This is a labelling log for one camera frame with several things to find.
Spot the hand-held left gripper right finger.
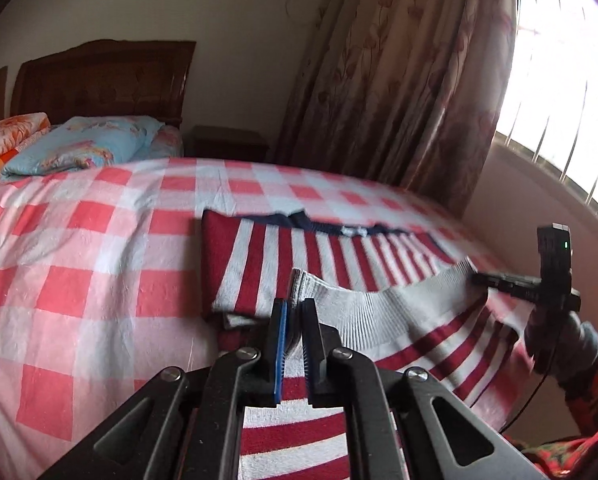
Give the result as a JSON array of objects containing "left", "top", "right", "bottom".
[{"left": 299, "top": 298, "right": 550, "bottom": 480}]

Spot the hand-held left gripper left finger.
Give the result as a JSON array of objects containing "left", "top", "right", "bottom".
[{"left": 39, "top": 298, "right": 290, "bottom": 480}]

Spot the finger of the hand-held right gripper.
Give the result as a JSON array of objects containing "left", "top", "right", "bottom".
[{"left": 471, "top": 270, "right": 540, "bottom": 302}]

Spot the red grey striped sweater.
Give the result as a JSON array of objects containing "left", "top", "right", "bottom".
[{"left": 200, "top": 208, "right": 534, "bottom": 480}]

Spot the person's right forearm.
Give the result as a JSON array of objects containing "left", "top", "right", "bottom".
[{"left": 559, "top": 350, "right": 598, "bottom": 441}]

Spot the person's right hand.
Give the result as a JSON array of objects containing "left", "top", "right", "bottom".
[{"left": 524, "top": 310, "right": 598, "bottom": 386}]

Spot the window with metal grille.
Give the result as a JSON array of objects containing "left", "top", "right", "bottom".
[{"left": 496, "top": 0, "right": 598, "bottom": 233}]

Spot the red floral cloth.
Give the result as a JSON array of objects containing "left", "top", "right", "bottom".
[{"left": 519, "top": 430, "right": 598, "bottom": 480}]

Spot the dark wooden nightstand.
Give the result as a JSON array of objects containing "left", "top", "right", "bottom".
[{"left": 186, "top": 125, "right": 270, "bottom": 162}]

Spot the bed with pink checked sheet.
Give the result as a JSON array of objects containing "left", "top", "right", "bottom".
[{"left": 0, "top": 156, "right": 544, "bottom": 480}]

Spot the pink floral curtain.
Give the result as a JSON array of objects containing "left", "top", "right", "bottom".
[{"left": 274, "top": 0, "right": 517, "bottom": 218}]

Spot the pink floral pillow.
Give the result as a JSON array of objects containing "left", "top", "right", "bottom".
[{"left": 151, "top": 125, "right": 184, "bottom": 158}]

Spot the light blue floral pillow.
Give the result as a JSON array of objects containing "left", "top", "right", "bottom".
[{"left": 0, "top": 115, "right": 166, "bottom": 181}]

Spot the large wooden headboard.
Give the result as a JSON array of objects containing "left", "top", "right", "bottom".
[{"left": 10, "top": 39, "right": 197, "bottom": 128}]

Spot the orange floral pillow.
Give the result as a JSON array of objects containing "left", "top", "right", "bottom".
[{"left": 0, "top": 112, "right": 52, "bottom": 188}]

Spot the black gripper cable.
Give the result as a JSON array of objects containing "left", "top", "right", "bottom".
[{"left": 499, "top": 355, "right": 552, "bottom": 434}]

